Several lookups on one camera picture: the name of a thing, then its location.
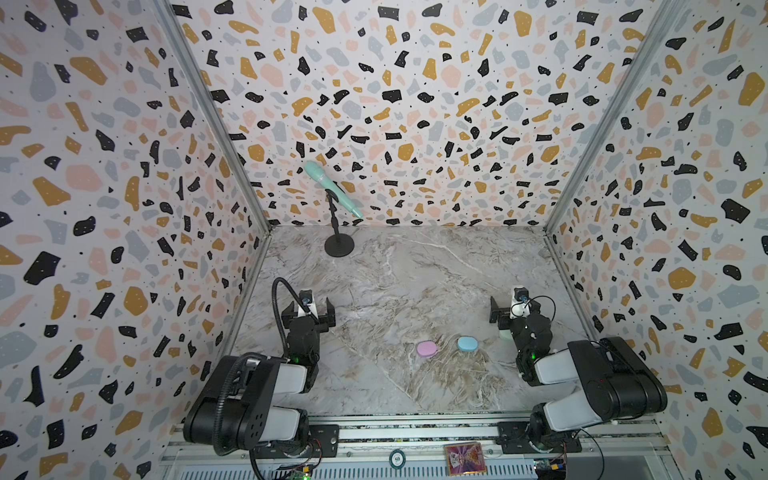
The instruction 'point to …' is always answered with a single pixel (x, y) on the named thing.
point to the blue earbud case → (467, 344)
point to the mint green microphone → (315, 171)
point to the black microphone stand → (337, 245)
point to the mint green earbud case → (506, 337)
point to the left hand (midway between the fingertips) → (316, 300)
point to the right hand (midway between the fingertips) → (517, 296)
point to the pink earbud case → (427, 348)
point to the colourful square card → (465, 459)
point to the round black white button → (397, 459)
